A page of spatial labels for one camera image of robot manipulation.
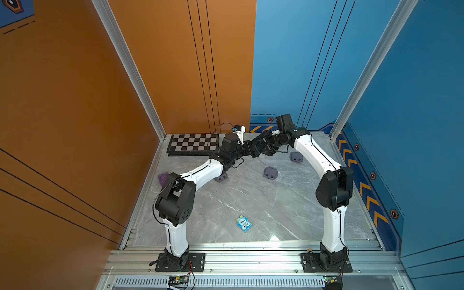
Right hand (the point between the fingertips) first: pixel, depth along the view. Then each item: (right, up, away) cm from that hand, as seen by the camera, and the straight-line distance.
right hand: (255, 143), depth 89 cm
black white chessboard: (-36, 0, +23) cm, 43 cm away
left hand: (0, +1, -1) cm, 2 cm away
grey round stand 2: (-17, -18, +10) cm, 27 cm away
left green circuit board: (-33, -56, -16) cm, 67 cm away
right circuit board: (+29, -56, -18) cm, 66 cm away
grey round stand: (+10, -16, +11) cm, 22 cm away
